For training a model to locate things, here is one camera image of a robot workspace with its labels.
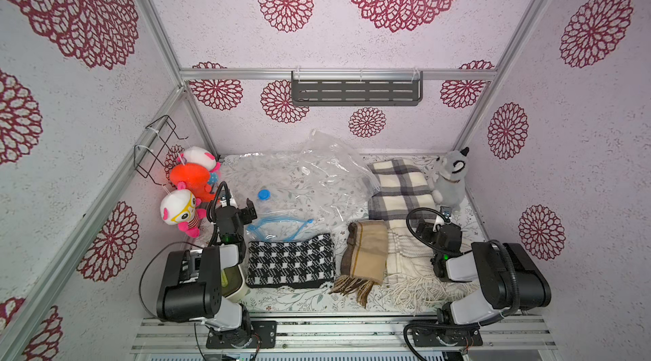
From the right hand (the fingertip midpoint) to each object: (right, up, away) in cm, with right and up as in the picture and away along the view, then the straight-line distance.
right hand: (436, 216), depth 93 cm
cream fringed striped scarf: (-13, -19, -13) cm, 27 cm away
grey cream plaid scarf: (-8, +10, +13) cm, 18 cm away
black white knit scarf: (-51, -14, -11) cm, 53 cm away
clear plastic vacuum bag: (-42, +24, +15) cm, 50 cm away
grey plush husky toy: (+5, +14, +3) cm, 15 cm away
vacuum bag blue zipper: (-59, +2, +10) cm, 59 cm away
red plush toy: (-87, +14, -5) cm, 88 cm away
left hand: (-73, +5, 0) cm, 73 cm away
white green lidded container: (-69, -18, -16) cm, 73 cm away
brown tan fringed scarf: (-28, -14, -8) cm, 32 cm away
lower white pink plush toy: (-86, +5, -13) cm, 87 cm away
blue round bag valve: (-67, +7, +14) cm, 68 cm away
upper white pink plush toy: (-87, +22, +1) cm, 90 cm away
